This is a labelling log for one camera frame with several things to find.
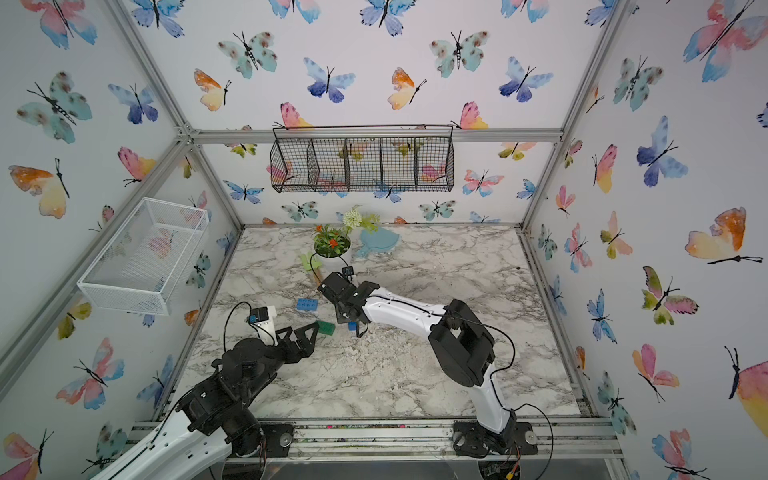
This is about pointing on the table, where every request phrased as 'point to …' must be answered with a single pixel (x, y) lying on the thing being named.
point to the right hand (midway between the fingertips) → (351, 306)
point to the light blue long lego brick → (307, 304)
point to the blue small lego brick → (352, 326)
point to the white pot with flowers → (332, 245)
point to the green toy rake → (308, 263)
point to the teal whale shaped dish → (376, 238)
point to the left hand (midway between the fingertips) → (309, 326)
